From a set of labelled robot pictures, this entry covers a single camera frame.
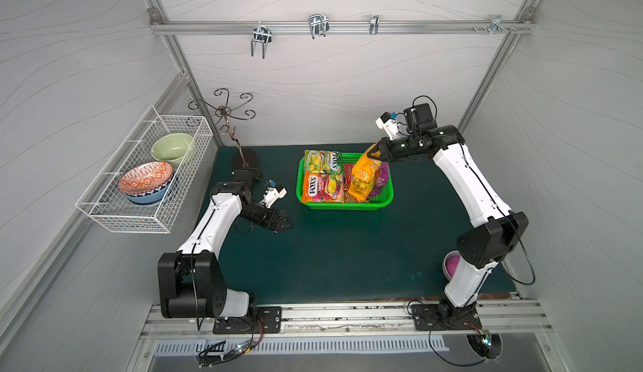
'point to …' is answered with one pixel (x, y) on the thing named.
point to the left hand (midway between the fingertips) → (281, 223)
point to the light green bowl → (172, 147)
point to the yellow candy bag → (365, 174)
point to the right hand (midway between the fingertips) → (368, 153)
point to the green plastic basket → (378, 202)
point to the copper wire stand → (223, 111)
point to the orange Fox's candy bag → (318, 188)
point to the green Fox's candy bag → (323, 162)
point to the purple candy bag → (383, 178)
